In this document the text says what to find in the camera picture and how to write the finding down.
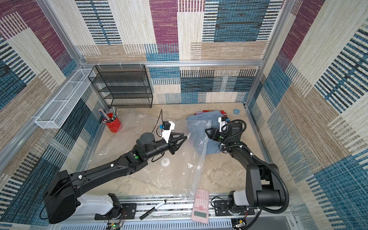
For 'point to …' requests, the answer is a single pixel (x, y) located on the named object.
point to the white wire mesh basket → (57, 110)
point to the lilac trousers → (200, 112)
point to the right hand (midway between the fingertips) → (209, 132)
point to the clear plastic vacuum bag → (176, 174)
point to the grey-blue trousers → (197, 125)
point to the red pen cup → (114, 125)
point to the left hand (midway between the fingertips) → (185, 136)
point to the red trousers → (223, 112)
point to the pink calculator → (201, 207)
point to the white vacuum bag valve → (165, 162)
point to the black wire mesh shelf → (122, 86)
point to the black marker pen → (155, 208)
